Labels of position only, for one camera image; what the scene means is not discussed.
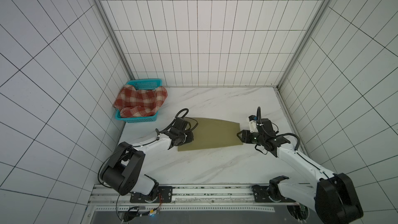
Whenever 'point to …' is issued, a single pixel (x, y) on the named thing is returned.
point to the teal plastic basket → (141, 84)
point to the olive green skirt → (211, 132)
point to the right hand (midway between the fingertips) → (240, 133)
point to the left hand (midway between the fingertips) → (191, 140)
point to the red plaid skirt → (136, 103)
